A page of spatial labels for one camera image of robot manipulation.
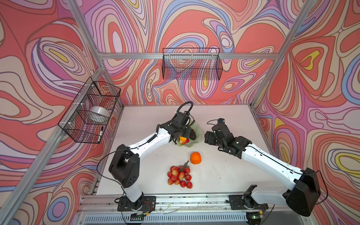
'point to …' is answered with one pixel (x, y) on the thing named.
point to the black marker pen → (101, 131)
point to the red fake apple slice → (187, 141)
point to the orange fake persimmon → (196, 158)
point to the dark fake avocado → (192, 135)
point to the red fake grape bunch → (180, 175)
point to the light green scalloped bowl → (198, 132)
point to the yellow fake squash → (183, 138)
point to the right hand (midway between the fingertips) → (211, 139)
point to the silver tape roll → (100, 110)
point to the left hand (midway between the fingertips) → (189, 129)
